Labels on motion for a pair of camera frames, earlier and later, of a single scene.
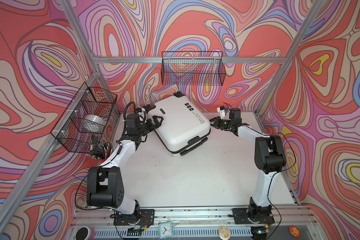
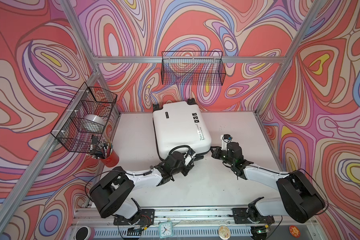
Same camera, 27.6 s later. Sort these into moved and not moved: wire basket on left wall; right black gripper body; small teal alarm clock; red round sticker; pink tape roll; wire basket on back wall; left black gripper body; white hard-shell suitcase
Moved: left black gripper body; white hard-shell suitcase; right black gripper body
Not moved: wire basket on back wall; wire basket on left wall; red round sticker; pink tape roll; small teal alarm clock
